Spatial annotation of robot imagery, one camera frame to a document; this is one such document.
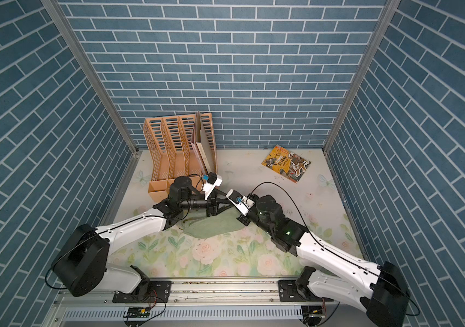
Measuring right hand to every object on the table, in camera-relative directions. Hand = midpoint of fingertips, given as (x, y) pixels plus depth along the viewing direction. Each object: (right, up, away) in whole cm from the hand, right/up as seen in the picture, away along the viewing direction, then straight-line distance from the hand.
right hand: (237, 197), depth 73 cm
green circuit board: (-36, -41, -1) cm, 55 cm away
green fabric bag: (-14, -13, +6) cm, 20 cm away
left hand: (-1, -3, +1) cm, 3 cm away
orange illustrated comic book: (+27, +13, +39) cm, 49 cm away
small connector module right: (+27, -41, -2) cm, 49 cm away
